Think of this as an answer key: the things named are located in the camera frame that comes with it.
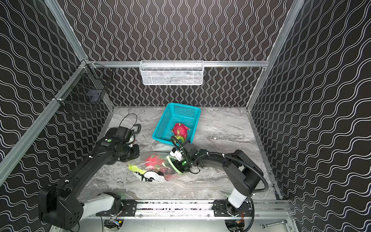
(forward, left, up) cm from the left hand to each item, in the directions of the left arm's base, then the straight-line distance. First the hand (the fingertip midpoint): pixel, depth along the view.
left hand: (141, 154), depth 80 cm
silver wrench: (-27, -65, -12) cm, 71 cm away
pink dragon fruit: (-2, -7, -6) cm, 9 cm away
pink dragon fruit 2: (+20, -19, -3) cm, 28 cm away
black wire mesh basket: (+42, +45, +13) cm, 63 cm away
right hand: (-6, -17, -8) cm, 19 cm away
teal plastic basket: (+41, -13, -10) cm, 44 cm away
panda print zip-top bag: (-8, -2, -4) cm, 10 cm away
